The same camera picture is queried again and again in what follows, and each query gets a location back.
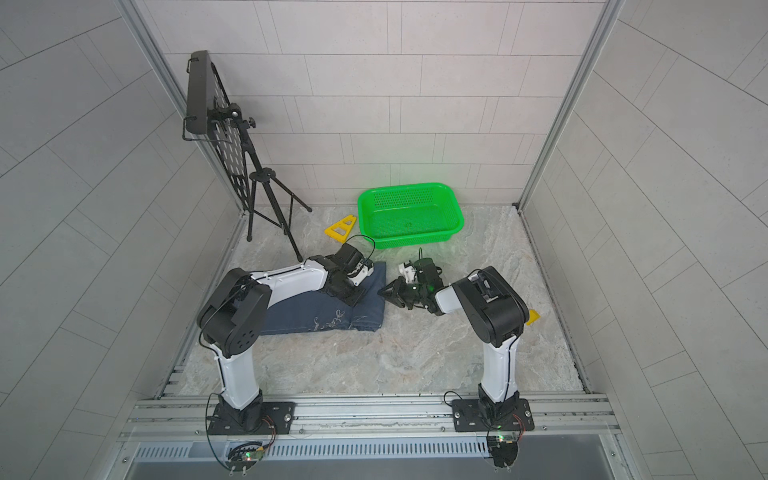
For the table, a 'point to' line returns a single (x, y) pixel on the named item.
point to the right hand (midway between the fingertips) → (382, 294)
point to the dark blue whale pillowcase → (321, 312)
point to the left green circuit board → (244, 458)
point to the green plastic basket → (407, 215)
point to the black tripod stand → (271, 199)
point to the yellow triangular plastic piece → (340, 230)
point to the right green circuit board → (504, 449)
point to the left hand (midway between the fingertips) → (363, 295)
